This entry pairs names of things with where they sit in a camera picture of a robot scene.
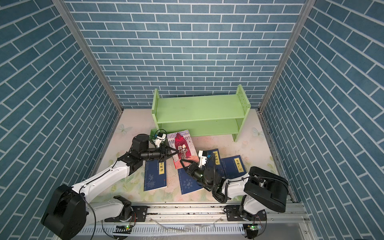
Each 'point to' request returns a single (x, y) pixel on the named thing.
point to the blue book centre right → (217, 160)
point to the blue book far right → (232, 167)
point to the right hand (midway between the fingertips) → (178, 161)
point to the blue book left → (155, 176)
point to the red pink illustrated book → (182, 141)
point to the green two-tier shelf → (210, 113)
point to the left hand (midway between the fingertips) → (177, 153)
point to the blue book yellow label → (188, 182)
